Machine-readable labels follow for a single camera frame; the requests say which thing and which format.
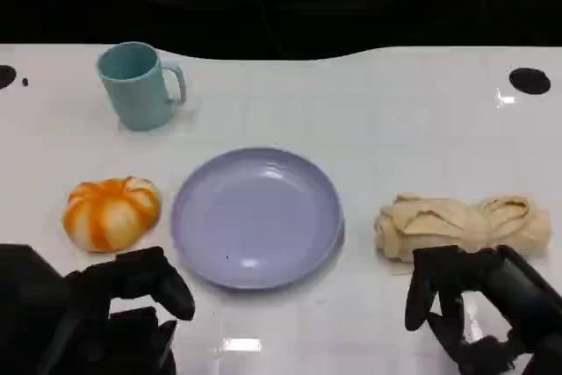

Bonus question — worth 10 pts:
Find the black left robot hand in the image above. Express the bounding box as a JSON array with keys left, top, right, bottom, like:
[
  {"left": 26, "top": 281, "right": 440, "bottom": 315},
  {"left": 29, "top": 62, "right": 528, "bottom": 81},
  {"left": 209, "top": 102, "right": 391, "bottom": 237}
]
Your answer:
[{"left": 0, "top": 242, "right": 197, "bottom": 375}]

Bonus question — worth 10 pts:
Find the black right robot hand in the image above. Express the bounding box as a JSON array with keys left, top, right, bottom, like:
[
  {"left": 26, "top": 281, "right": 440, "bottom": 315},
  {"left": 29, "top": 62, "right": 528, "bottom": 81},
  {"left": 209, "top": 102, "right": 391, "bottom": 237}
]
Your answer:
[{"left": 403, "top": 244, "right": 562, "bottom": 375}]

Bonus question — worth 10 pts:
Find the beige towel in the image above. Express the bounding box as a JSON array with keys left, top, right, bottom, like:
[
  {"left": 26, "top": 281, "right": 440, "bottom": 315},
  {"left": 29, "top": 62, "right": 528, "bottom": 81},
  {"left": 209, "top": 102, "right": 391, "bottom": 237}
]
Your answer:
[{"left": 373, "top": 192, "right": 552, "bottom": 264}]

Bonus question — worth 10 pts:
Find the orange and white bread roll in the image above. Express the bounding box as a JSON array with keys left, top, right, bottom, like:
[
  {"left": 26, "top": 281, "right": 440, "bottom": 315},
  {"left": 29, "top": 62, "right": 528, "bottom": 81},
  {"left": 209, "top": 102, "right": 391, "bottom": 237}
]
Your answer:
[{"left": 61, "top": 176, "right": 162, "bottom": 254}]

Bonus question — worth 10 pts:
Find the lilac plate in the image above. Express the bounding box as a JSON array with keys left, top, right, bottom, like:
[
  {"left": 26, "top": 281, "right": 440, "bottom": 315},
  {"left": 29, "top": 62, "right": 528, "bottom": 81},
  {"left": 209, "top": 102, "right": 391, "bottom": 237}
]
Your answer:
[{"left": 170, "top": 147, "right": 344, "bottom": 292}]

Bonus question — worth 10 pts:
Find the pale green mug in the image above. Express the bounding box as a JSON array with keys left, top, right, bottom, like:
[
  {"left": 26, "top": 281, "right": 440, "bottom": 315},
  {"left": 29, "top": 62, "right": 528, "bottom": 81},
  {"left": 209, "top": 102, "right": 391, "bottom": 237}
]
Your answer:
[{"left": 96, "top": 41, "right": 187, "bottom": 133}]

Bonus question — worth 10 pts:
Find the black round table grommet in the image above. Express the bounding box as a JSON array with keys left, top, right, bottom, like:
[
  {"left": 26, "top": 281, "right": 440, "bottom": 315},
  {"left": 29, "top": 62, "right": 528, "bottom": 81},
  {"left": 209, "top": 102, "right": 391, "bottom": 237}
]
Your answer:
[
  {"left": 508, "top": 67, "right": 551, "bottom": 96},
  {"left": 0, "top": 65, "right": 18, "bottom": 90}
]

